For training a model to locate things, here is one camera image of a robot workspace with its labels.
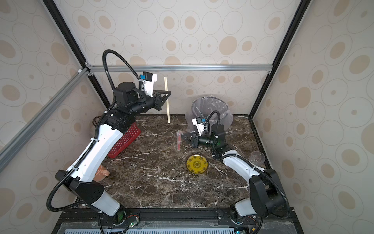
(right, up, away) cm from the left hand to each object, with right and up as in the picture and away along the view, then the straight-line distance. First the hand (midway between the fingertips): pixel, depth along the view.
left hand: (174, 92), depth 61 cm
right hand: (+5, -19, +14) cm, 24 cm away
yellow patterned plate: (+11, -38, +31) cm, 51 cm away
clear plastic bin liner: (+7, -15, +41) cm, 44 cm away
